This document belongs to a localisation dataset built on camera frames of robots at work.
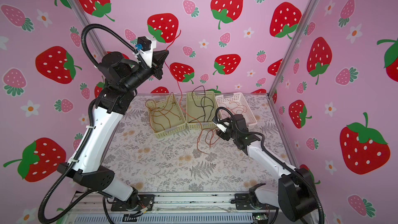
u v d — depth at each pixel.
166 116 1.07
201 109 1.11
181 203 0.75
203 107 1.11
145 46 0.44
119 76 0.43
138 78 0.48
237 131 0.64
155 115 1.05
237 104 1.14
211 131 1.01
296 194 0.40
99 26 0.37
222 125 0.72
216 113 0.66
